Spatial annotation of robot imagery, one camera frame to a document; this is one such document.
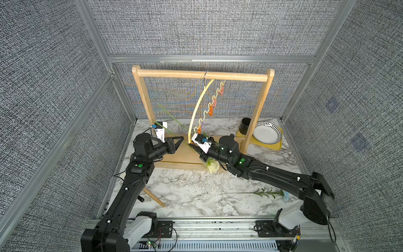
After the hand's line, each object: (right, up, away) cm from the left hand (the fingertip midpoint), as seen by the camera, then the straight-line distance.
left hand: (185, 137), depth 71 cm
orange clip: (+6, +3, -1) cm, 7 cm away
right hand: (+3, 0, -2) cm, 3 cm away
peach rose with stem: (-16, +15, +51) cm, 56 cm away
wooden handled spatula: (-18, -32, +12) cm, 39 cm away
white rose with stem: (+12, -14, +7) cm, 20 cm away
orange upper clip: (+12, +12, +2) cm, 17 cm away
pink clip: (+14, +17, +7) cm, 23 cm away
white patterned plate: (+53, +2, +40) cm, 67 cm away
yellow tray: (+57, -7, +32) cm, 66 cm away
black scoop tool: (-25, -33, +12) cm, 43 cm away
